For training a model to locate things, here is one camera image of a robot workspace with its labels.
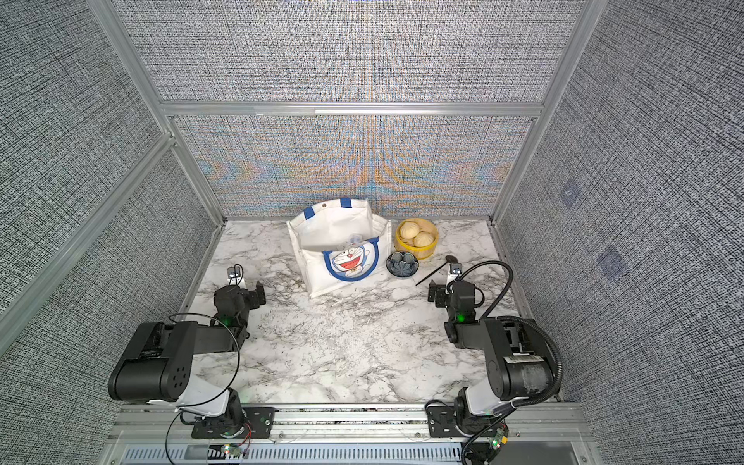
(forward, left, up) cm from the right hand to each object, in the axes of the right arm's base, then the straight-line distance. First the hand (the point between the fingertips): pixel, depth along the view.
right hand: (449, 273), depth 93 cm
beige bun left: (+20, +11, -1) cm, 23 cm away
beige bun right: (+16, +6, -3) cm, 18 cm away
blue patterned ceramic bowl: (+8, +14, -6) cm, 17 cm away
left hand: (-2, +65, -1) cm, 65 cm away
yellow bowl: (+15, +12, -4) cm, 19 cm away
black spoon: (+11, -3, -7) cm, 14 cm away
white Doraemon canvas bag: (+14, +37, -2) cm, 39 cm away
